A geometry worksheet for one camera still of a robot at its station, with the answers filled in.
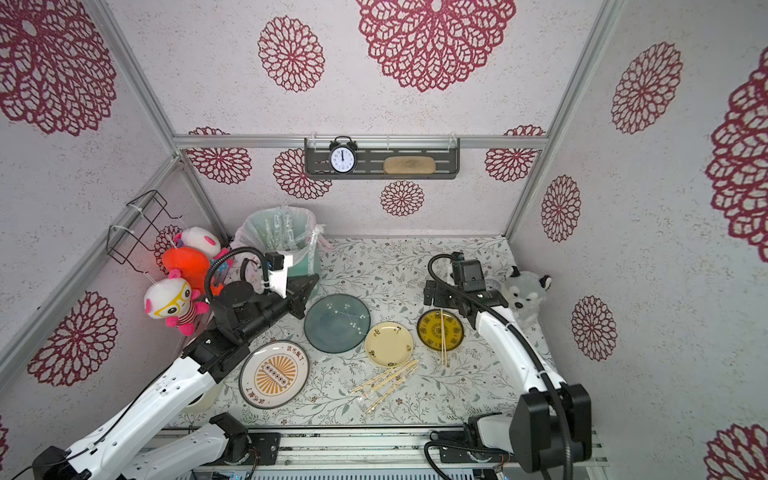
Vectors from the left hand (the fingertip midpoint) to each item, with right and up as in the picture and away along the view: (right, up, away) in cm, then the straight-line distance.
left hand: (317, 279), depth 70 cm
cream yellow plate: (+17, -21, +22) cm, 35 cm away
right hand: (+31, -3, +15) cm, 35 cm away
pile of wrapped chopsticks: (+16, -30, +15) cm, 38 cm away
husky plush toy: (+54, -5, +11) cm, 55 cm away
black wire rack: (-49, +15, +8) cm, 52 cm away
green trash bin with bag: (-14, +14, +21) cm, 29 cm away
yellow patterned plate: (+30, -17, +25) cm, 43 cm away
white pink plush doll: (-42, +12, +24) cm, 50 cm away
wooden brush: (+23, +34, +20) cm, 46 cm away
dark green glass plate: (0, -16, +30) cm, 34 cm away
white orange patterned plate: (-16, -28, +16) cm, 36 cm away
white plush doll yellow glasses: (-41, -6, +10) cm, 42 cm away
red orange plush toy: (-43, +4, +20) cm, 47 cm away
